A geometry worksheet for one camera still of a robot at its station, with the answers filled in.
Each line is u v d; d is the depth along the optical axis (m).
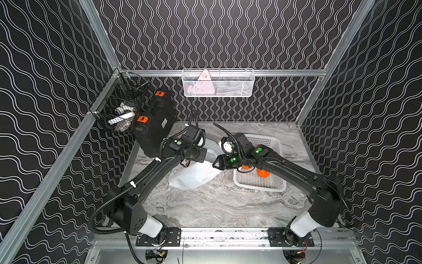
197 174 0.78
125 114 0.75
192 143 0.59
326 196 0.42
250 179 0.92
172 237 0.74
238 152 0.61
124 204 0.40
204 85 0.90
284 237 0.66
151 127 0.86
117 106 0.84
